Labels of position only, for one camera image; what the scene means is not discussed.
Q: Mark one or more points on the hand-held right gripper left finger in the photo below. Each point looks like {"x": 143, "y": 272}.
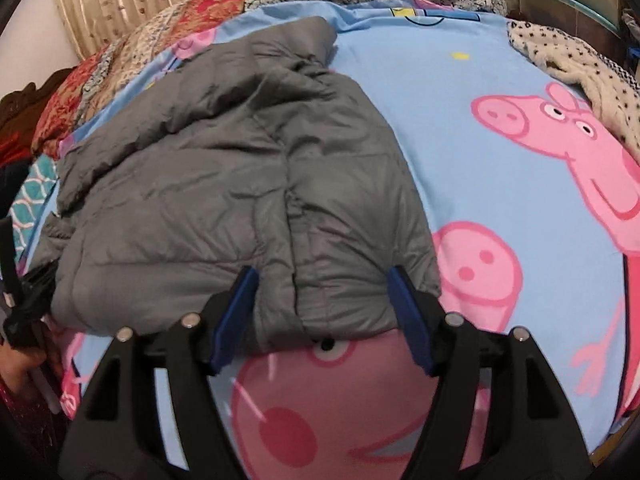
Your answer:
{"x": 235, "y": 320}

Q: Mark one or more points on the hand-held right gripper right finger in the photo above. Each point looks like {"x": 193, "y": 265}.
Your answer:
{"x": 411, "y": 320}

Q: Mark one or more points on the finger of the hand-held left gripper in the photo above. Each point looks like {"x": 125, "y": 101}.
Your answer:
{"x": 27, "y": 315}

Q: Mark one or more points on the grey puffer jacket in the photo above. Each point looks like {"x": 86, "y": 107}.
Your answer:
{"x": 225, "y": 160}

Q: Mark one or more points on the person's left hand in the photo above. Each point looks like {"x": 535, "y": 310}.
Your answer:
{"x": 20, "y": 367}

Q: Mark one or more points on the teal wave pattern cloth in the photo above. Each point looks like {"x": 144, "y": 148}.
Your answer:
{"x": 35, "y": 190}

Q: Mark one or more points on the red cloth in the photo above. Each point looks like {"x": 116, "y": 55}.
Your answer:
{"x": 15, "y": 147}

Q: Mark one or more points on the carved wooden headboard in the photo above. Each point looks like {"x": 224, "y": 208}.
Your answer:
{"x": 20, "y": 105}

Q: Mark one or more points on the blue cartoon pig blanket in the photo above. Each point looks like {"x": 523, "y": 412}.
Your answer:
{"x": 450, "y": 150}

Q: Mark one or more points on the cream polka dot cloth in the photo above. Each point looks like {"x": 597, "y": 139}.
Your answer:
{"x": 575, "y": 60}

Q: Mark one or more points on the floral patchwork quilt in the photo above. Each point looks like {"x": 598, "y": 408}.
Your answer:
{"x": 210, "y": 0}

